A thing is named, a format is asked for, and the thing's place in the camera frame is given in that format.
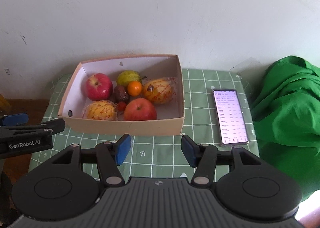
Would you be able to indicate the wrapped yellow fruit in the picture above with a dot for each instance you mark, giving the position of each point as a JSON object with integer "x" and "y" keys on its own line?
{"x": 160, "y": 91}
{"x": 100, "y": 110}

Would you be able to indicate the small orange tangerine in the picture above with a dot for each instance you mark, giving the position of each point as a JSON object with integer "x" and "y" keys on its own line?
{"x": 134, "y": 88}

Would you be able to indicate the smartphone with lit screen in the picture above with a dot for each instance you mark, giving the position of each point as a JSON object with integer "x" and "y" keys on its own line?
{"x": 230, "y": 118}

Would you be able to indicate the large red apple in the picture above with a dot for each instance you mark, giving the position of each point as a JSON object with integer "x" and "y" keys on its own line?
{"x": 98, "y": 87}

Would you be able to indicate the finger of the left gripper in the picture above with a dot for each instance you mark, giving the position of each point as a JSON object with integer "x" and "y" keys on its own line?
{"x": 56, "y": 125}
{"x": 14, "y": 119}

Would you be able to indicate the green checkered tablecloth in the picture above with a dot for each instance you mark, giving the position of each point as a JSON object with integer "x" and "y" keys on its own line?
{"x": 162, "y": 156}

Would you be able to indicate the brown cardboard box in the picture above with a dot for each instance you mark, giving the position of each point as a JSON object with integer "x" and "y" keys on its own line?
{"x": 170, "y": 117}

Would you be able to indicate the bright green cloth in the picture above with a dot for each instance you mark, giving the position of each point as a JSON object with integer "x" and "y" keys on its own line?
{"x": 285, "y": 115}

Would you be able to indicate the wrapped yellow fruit left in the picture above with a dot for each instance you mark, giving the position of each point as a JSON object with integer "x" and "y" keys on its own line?
{"x": 100, "y": 110}

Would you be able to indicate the orange-red apple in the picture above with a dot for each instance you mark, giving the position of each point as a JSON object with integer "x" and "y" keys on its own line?
{"x": 140, "y": 109}

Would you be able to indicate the wrapped yellow fruit right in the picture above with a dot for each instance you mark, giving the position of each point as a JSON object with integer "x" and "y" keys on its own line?
{"x": 160, "y": 91}

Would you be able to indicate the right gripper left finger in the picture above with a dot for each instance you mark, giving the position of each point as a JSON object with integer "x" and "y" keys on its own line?
{"x": 109, "y": 156}

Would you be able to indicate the green pear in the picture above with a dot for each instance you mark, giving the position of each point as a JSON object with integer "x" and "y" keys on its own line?
{"x": 128, "y": 76}

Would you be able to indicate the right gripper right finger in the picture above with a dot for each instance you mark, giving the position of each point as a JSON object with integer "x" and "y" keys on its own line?
{"x": 201, "y": 157}

